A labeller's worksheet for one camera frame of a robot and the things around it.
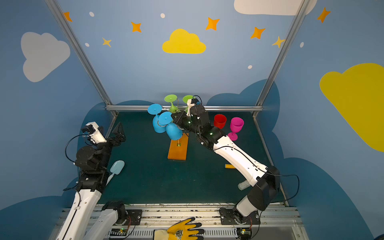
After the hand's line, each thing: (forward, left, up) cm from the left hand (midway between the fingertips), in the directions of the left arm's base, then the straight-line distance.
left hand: (109, 124), depth 66 cm
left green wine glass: (+25, -25, -4) cm, 35 cm away
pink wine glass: (+19, -66, -20) cm, 71 cm away
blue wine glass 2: (+13, -19, -2) cm, 23 cm away
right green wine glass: (+24, -34, -3) cm, 41 cm away
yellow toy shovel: (-2, -61, -36) cm, 71 cm away
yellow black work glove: (-36, -33, -33) cm, 59 cm away
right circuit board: (-37, -65, -39) cm, 84 cm away
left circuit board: (-37, -2, -39) cm, 54 cm away
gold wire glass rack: (+12, -28, -34) cm, 46 cm away
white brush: (-14, -68, -35) cm, 77 cm away
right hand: (+7, -28, +2) cm, 29 cm away
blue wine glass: (+5, -27, -9) cm, 29 cm away
